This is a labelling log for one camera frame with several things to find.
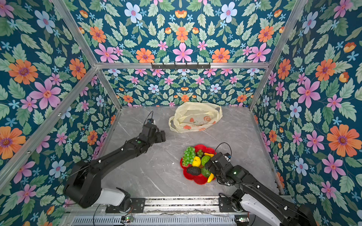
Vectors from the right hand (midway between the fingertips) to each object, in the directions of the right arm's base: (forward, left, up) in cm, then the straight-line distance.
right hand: (207, 168), depth 80 cm
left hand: (+21, +28, +10) cm, 36 cm away
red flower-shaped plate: (-5, +5, -2) cm, 8 cm away
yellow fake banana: (-5, -2, +1) cm, 5 cm away
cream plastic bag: (+44, +7, -4) cm, 44 cm away
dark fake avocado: (-1, +8, -1) cm, 8 cm away
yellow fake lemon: (+5, +6, -1) cm, 8 cm away
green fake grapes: (+7, +11, +4) cm, 13 cm away
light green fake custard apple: (+6, +1, 0) cm, 6 cm away
